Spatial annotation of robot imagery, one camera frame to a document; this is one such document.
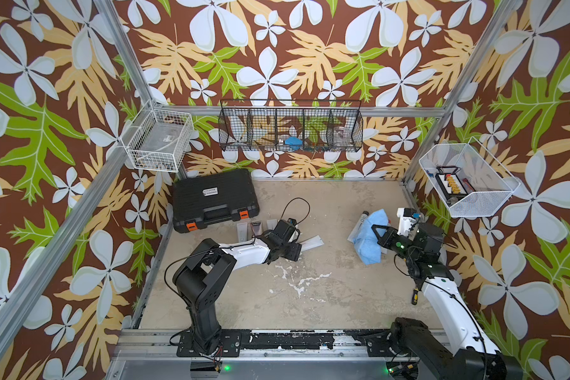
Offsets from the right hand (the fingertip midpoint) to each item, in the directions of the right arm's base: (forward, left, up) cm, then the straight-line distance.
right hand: (372, 226), depth 80 cm
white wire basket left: (+28, +77, +16) cm, 83 cm away
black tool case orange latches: (+22, +68, -13) cm, 72 cm away
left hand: (+2, +26, -17) cm, 31 cm away
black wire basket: (+43, +27, +11) cm, 52 cm away
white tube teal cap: (+9, +49, -18) cm, 53 cm away
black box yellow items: (+15, -30, +7) cm, 34 cm away
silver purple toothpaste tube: (+11, +42, -19) cm, 48 cm away
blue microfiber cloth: (-4, +2, -4) cm, 6 cm away
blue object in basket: (+34, +26, +9) cm, 44 cm away
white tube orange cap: (+4, +18, -19) cm, 27 cm away
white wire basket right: (+13, -35, +8) cm, 38 cm away
